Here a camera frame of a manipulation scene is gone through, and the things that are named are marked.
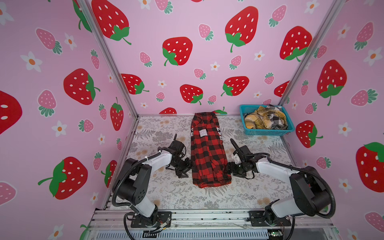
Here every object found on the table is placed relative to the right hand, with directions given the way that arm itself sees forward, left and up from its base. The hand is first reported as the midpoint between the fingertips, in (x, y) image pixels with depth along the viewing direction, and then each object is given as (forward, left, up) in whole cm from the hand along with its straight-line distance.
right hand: (227, 172), depth 88 cm
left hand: (-3, +19, +3) cm, 20 cm away
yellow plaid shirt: (+41, -24, +8) cm, 48 cm away
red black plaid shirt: (+5, +11, 0) cm, 12 cm away
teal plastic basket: (+51, -13, +7) cm, 53 cm away
